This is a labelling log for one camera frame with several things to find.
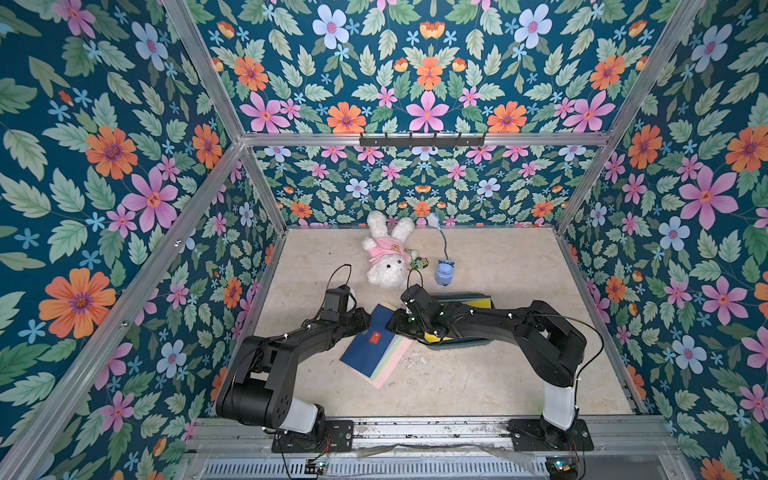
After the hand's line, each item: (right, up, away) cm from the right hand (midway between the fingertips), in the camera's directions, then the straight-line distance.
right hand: (388, 328), depth 87 cm
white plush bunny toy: (-1, +21, +11) cm, 24 cm away
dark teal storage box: (+22, +8, +3) cm, 23 cm away
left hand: (-5, +3, +6) cm, 8 cm away
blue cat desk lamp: (+18, +17, +11) cm, 27 cm away
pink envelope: (+2, -9, -1) cm, 9 cm away
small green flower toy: (+10, +18, +19) cm, 28 cm away
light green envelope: (+1, -7, +1) cm, 7 cm away
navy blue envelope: (-6, -8, +2) cm, 10 cm away
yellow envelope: (+30, +6, +6) cm, 31 cm away
